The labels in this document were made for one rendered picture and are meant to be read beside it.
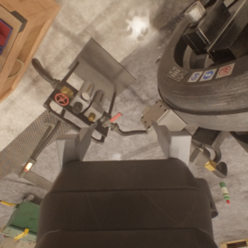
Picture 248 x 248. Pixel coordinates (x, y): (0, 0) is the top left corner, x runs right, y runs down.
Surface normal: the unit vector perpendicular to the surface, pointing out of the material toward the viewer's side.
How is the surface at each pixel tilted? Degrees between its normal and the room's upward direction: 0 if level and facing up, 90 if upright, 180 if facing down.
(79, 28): 0
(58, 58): 0
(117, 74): 0
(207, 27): 36
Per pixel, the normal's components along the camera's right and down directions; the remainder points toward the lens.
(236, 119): -0.47, 0.82
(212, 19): 0.32, 0.23
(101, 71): -0.11, 0.65
